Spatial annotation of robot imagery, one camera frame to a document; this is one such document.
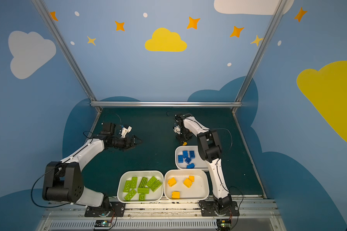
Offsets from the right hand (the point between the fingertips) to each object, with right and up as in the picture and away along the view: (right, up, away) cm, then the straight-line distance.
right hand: (185, 140), depth 101 cm
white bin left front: (-17, -30, -21) cm, 40 cm away
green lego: (-32, -23, -17) cm, 43 cm away
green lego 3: (-25, -25, -23) cm, 42 cm away
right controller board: (+18, -39, -29) cm, 52 cm away
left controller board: (-44, -38, -30) cm, 66 cm away
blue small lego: (+1, -12, -10) cm, 16 cm away
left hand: (-30, 0, -15) cm, 33 cm away
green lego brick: (-35, -24, -19) cm, 47 cm away
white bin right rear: (+9, -14, -13) cm, 21 cm away
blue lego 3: (+3, -14, -13) cm, 19 cm away
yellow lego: (-9, -22, -20) cm, 31 cm away
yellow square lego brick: (0, -2, -2) cm, 3 cm away
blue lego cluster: (-1, -8, -8) cm, 11 cm away
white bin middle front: (+7, -26, -20) cm, 34 cm away
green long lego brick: (-19, -25, -18) cm, 36 cm away
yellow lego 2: (0, -23, -19) cm, 30 cm away
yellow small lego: (+3, -21, -17) cm, 27 cm away
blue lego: (-4, -11, -10) cm, 16 cm away
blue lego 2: (+4, -9, -8) cm, 12 cm away
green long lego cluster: (-26, -22, -19) cm, 39 cm away
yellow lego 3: (-7, -28, -22) cm, 36 cm away
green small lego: (-25, -28, -24) cm, 45 cm away
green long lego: (-21, -22, -17) cm, 35 cm away
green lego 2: (-32, -28, -23) cm, 48 cm away
